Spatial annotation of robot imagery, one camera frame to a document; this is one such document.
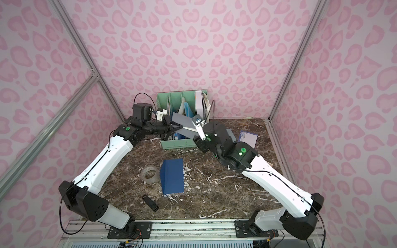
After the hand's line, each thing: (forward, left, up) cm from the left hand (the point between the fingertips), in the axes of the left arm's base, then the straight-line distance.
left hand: (183, 124), depth 70 cm
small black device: (-24, +19, -34) cm, 47 cm away
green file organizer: (+25, -4, -8) cm, 26 cm away
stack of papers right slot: (+21, -11, -9) cm, 26 cm away
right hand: (-6, -8, +1) cm, 10 cm away
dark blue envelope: (-9, +10, -36) cm, 38 cm away
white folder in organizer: (+24, -7, -9) cm, 26 cm away
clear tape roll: (-8, +23, -35) cm, 43 cm away
